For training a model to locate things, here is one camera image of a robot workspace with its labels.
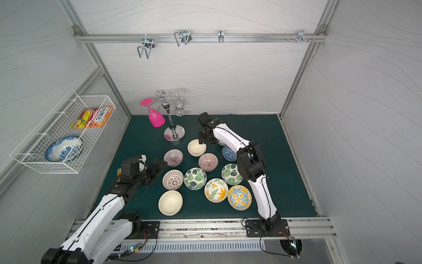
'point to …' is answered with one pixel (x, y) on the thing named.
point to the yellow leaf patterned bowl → (216, 190)
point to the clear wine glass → (179, 105)
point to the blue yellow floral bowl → (239, 197)
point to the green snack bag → (118, 171)
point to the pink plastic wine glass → (155, 117)
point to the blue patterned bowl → (228, 154)
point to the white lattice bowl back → (221, 142)
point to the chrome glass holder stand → (173, 133)
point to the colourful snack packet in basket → (95, 117)
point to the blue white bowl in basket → (64, 148)
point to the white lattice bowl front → (172, 180)
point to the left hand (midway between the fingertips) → (164, 167)
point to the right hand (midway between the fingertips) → (203, 139)
